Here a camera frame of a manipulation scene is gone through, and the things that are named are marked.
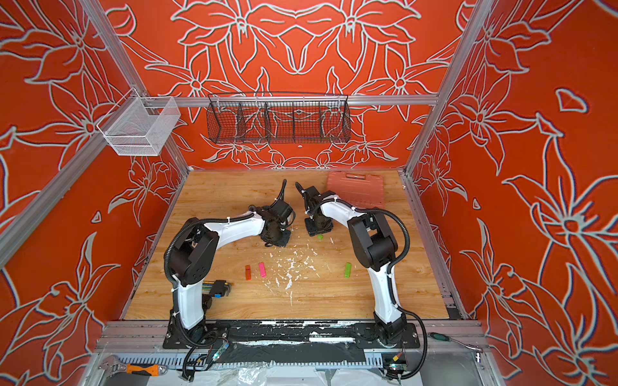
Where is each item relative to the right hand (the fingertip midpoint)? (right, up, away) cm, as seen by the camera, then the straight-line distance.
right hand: (315, 229), depth 98 cm
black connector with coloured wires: (-34, -17, -18) cm, 42 cm away
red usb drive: (-25, -14, -11) cm, 31 cm away
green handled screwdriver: (+39, -29, -26) cm, 56 cm away
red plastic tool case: (+21, +16, +5) cm, 27 cm away
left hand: (-12, -4, -2) cm, 13 cm away
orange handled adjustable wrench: (-60, -36, -29) cm, 76 cm away
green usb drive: (+12, -13, -10) cm, 20 cm away
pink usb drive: (-20, -14, -10) cm, 26 cm away
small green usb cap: (+2, -2, -3) cm, 4 cm away
